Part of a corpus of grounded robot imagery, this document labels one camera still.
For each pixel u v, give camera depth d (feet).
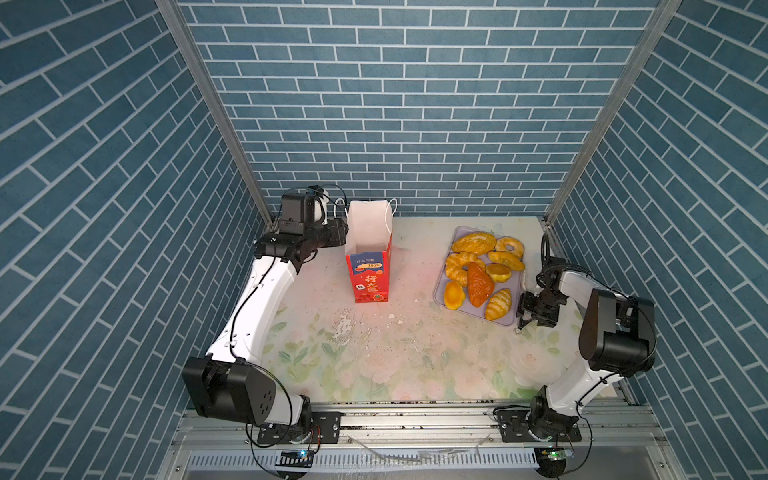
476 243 3.51
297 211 1.84
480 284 3.13
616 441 2.47
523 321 2.99
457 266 3.35
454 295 3.07
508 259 3.41
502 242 3.65
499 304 3.04
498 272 3.25
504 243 3.65
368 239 3.25
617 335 1.61
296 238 1.77
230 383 1.28
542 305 2.69
